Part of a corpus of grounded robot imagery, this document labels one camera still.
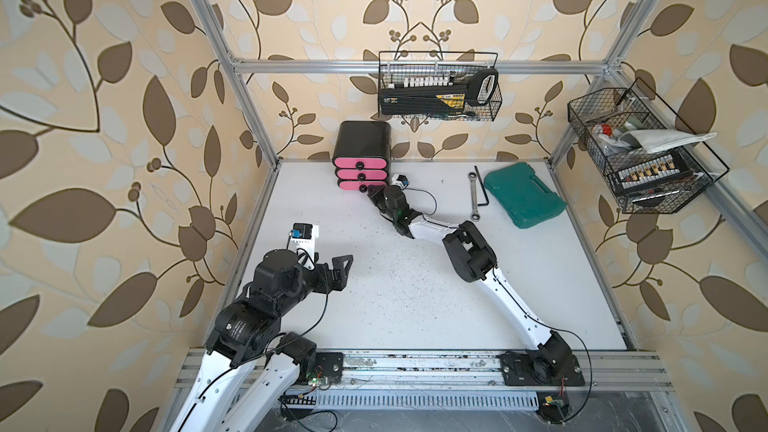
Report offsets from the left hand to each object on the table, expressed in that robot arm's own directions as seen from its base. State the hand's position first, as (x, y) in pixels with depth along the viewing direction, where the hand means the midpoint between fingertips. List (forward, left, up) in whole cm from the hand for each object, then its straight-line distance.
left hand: (335, 255), depth 67 cm
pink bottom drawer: (+39, +1, -21) cm, 44 cm away
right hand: (+39, -3, -21) cm, 45 cm away
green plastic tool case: (+34, -61, -22) cm, 73 cm away
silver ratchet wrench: (+28, -42, -25) cm, 56 cm away
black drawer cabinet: (+41, -2, -8) cm, 42 cm away
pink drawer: (+41, -4, -17) cm, 45 cm away
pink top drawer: (+39, -2, -10) cm, 40 cm away
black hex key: (+47, -46, -23) cm, 70 cm away
